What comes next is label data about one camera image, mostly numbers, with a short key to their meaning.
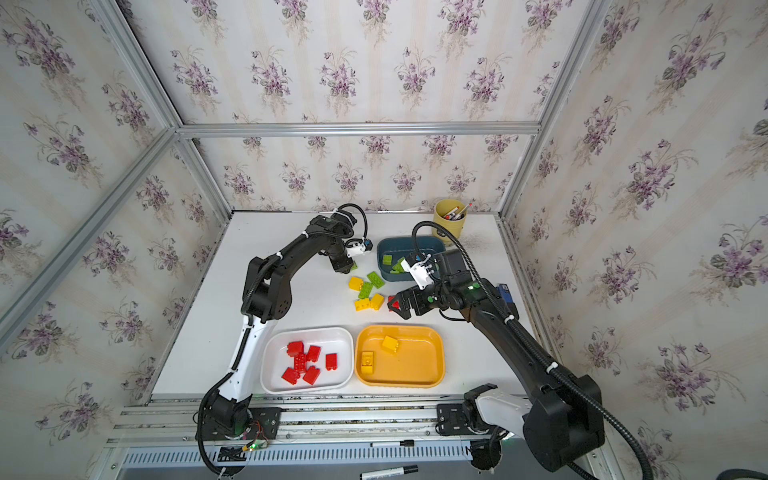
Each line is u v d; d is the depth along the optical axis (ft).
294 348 2.75
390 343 2.76
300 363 2.63
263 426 2.40
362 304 3.05
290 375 2.63
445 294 1.94
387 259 3.42
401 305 2.21
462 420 2.40
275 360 2.73
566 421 1.27
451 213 3.51
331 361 2.69
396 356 2.74
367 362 2.73
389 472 2.18
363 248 3.12
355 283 3.24
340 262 3.04
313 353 2.74
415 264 2.29
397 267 3.39
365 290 3.23
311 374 2.63
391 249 3.53
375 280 3.31
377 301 3.10
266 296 2.08
